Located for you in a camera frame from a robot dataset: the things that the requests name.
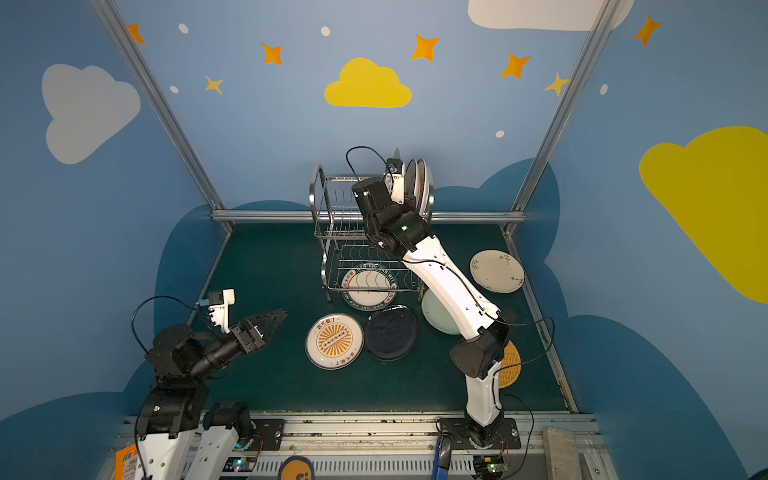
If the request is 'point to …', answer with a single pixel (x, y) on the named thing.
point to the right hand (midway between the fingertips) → (403, 195)
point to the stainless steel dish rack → (351, 259)
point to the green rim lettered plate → (369, 275)
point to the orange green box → (121, 457)
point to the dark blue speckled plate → (390, 333)
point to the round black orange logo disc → (296, 467)
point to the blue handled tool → (439, 473)
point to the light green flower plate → (437, 314)
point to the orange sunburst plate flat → (334, 342)
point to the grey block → (561, 454)
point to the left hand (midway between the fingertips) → (281, 318)
